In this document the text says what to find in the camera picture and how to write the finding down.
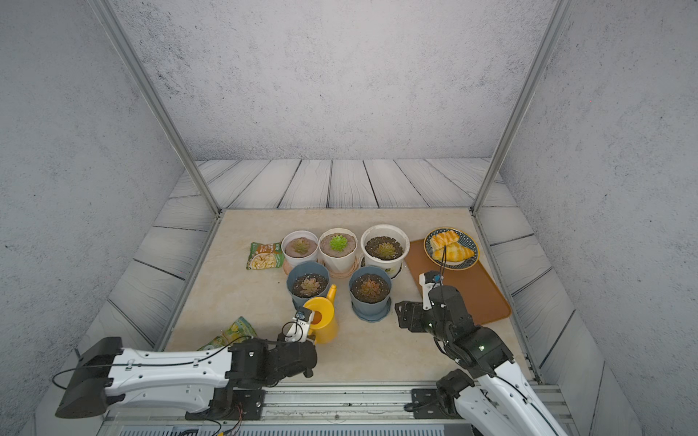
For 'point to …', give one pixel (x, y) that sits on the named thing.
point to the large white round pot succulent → (385, 246)
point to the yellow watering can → (324, 325)
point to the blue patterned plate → (465, 238)
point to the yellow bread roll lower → (453, 252)
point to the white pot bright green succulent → (338, 248)
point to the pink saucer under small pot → (287, 267)
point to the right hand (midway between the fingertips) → (409, 307)
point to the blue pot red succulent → (370, 292)
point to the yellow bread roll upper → (443, 239)
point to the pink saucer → (344, 274)
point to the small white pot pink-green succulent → (299, 246)
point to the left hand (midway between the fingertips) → (318, 345)
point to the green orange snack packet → (265, 255)
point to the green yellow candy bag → (240, 329)
